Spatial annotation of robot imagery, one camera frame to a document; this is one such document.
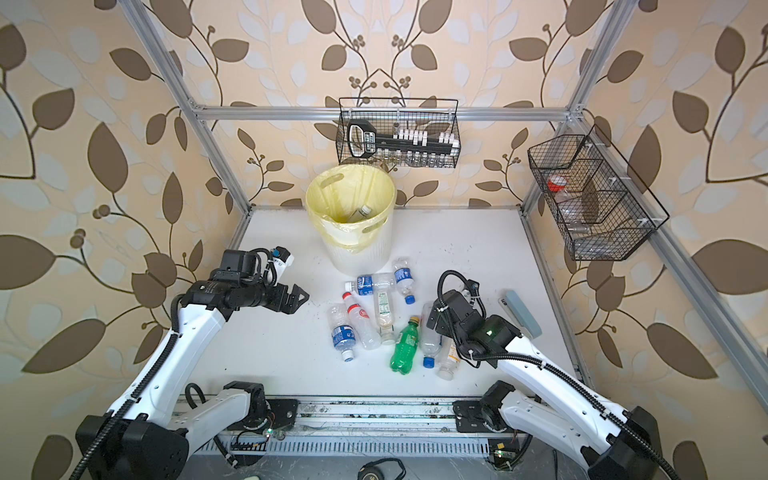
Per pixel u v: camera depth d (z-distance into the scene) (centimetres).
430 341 84
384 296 91
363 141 84
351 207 105
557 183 81
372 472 65
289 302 69
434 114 91
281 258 70
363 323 86
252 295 64
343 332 83
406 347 81
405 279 96
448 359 79
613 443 39
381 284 94
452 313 58
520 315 87
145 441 37
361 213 103
